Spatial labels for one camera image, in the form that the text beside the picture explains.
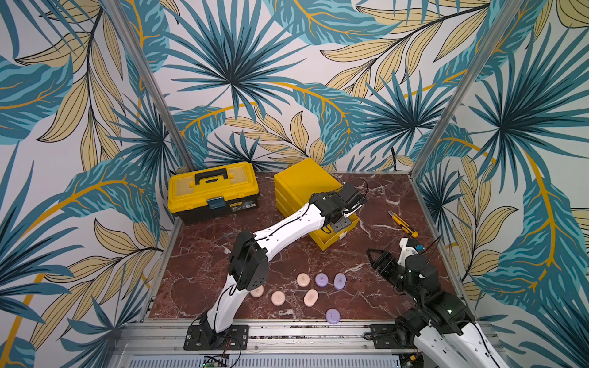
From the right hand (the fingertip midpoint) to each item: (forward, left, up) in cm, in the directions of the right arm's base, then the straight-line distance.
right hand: (371, 255), depth 74 cm
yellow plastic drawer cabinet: (+26, +24, +6) cm, 36 cm away
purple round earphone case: (-2, +15, -15) cm, 21 cm away
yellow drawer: (+8, +13, -3) cm, 16 cm away
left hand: (+15, +9, 0) cm, 18 cm away
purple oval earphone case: (-3, +8, -15) cm, 17 cm away
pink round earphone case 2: (-6, +38, -15) cm, 41 cm away
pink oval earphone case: (-9, +20, -15) cm, 26 cm away
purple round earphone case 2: (-14, +12, -15) cm, 24 cm away
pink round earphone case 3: (-8, +31, -15) cm, 35 cm away
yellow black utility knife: (+19, -24, -16) cm, 35 cm away
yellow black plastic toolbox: (+27, +57, +1) cm, 63 cm away
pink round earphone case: (-2, +22, -15) cm, 26 cm away
